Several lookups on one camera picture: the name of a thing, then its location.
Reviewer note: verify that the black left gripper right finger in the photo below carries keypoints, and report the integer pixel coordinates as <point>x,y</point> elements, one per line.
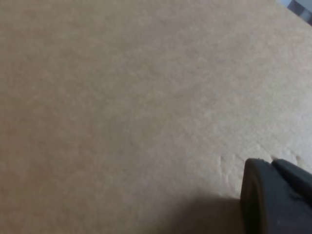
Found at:
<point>299,179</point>

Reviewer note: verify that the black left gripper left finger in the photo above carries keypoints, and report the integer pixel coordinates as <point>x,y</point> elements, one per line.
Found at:
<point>269,205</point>

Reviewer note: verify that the brown cardboard drawer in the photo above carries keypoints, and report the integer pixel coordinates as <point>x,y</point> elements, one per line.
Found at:
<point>137,116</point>

